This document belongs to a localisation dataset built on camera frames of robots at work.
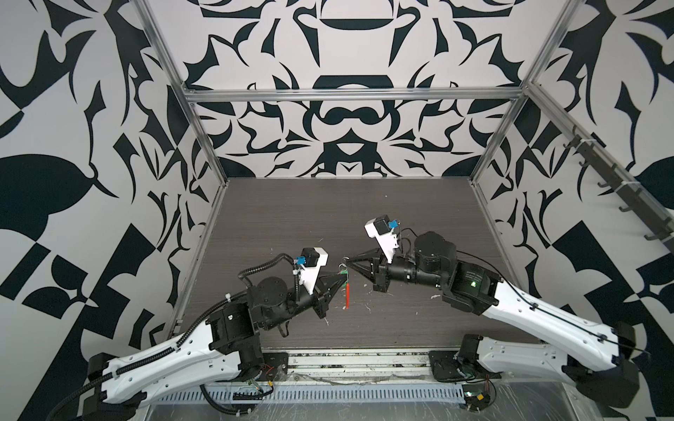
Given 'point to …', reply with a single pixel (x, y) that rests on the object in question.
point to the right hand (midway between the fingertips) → (350, 262)
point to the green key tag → (344, 272)
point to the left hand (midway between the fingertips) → (348, 273)
